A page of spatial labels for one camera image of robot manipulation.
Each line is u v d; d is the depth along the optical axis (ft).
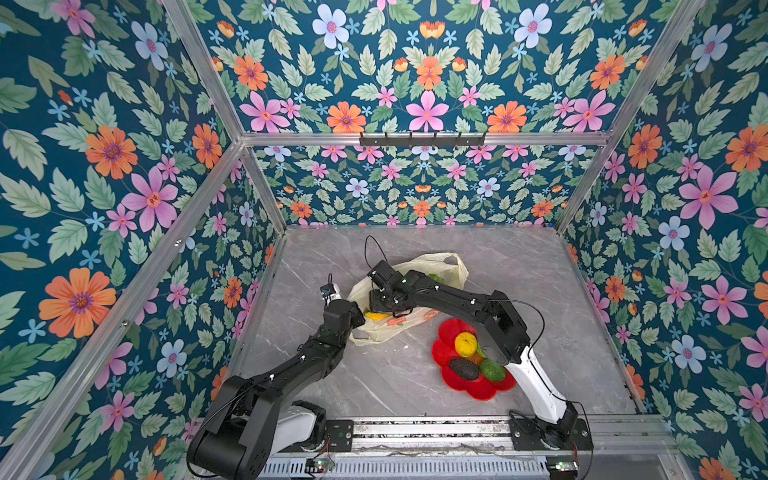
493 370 2.57
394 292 2.35
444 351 2.83
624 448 2.46
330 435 2.41
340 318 2.19
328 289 2.55
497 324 1.96
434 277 3.20
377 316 2.91
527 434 2.40
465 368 2.64
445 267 3.04
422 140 3.03
